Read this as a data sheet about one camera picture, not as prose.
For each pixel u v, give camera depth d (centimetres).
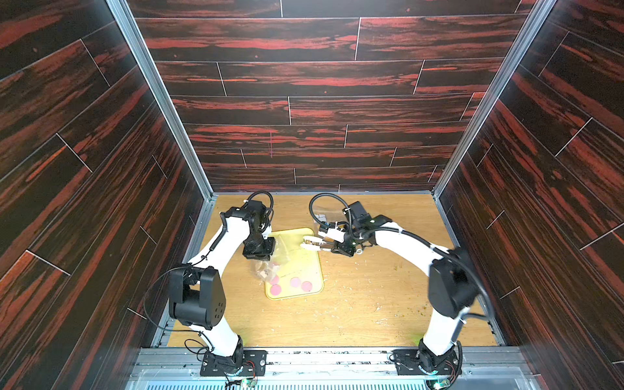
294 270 96
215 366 68
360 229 68
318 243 94
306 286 91
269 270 84
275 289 90
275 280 87
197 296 45
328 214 111
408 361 73
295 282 92
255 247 72
